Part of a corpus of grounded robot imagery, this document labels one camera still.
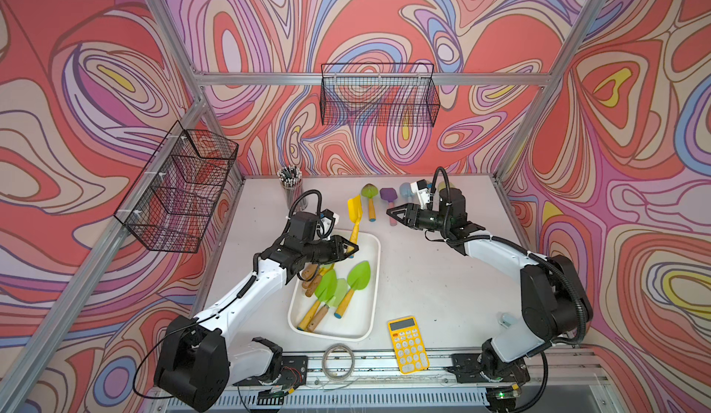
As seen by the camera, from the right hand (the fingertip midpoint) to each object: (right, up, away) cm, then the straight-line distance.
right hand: (391, 220), depth 84 cm
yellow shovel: (-11, +2, +1) cm, 11 cm away
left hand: (-10, -8, -6) cm, 15 cm away
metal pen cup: (-34, +14, +12) cm, 38 cm away
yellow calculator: (+4, -35, -7) cm, 36 cm away
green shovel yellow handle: (-5, +10, +28) cm, 30 cm away
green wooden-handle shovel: (-17, -25, 0) cm, 31 cm away
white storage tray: (-9, -30, -3) cm, 31 cm away
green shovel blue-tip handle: (-10, -20, +6) cm, 23 cm away
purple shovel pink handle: (+3, +9, +31) cm, 32 cm away
